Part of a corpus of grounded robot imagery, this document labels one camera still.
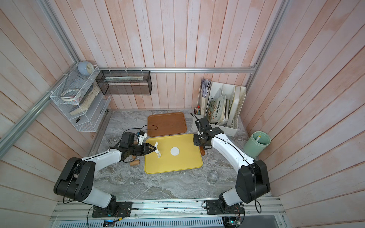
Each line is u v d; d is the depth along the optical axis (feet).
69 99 2.31
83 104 2.55
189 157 3.88
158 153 2.90
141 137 2.76
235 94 3.09
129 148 2.39
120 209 2.39
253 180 1.38
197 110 3.13
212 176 2.79
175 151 3.13
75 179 1.46
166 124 3.67
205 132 1.99
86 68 2.68
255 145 2.74
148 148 2.70
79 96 2.36
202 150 2.50
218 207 2.39
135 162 2.88
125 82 3.37
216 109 3.20
